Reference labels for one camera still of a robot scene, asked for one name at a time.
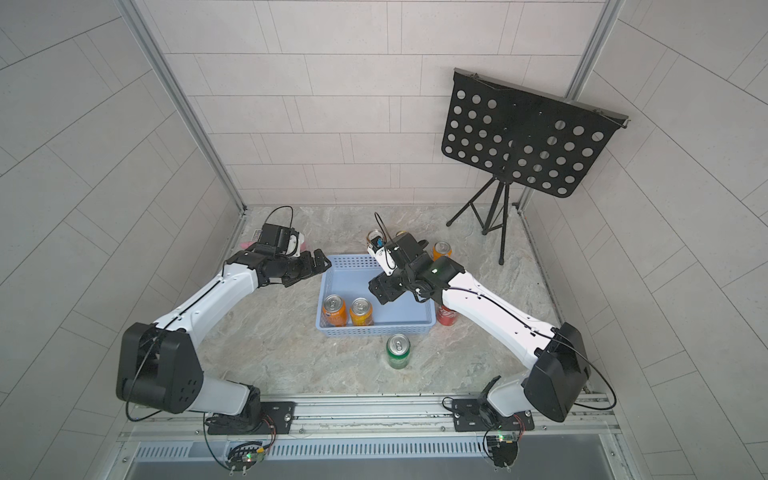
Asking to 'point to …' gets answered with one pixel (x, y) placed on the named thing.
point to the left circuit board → (242, 456)
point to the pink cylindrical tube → (246, 245)
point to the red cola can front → (446, 316)
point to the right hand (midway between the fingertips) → (381, 280)
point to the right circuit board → (503, 452)
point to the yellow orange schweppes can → (361, 312)
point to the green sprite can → (398, 348)
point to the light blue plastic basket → (350, 276)
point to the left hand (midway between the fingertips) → (325, 264)
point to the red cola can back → (373, 234)
